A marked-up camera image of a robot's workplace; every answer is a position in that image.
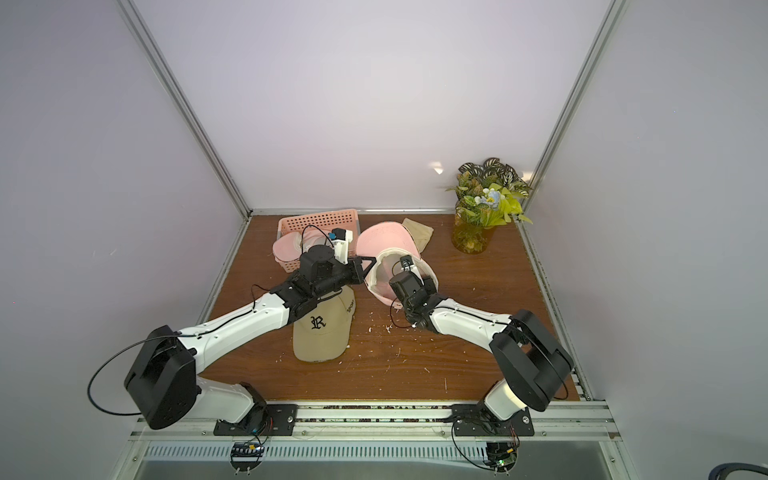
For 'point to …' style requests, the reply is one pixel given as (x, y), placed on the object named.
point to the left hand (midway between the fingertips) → (380, 261)
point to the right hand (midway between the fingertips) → (420, 276)
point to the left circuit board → (246, 456)
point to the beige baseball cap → (323, 332)
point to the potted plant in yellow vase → (488, 194)
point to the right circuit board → (501, 456)
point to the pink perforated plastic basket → (328, 220)
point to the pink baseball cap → (387, 242)
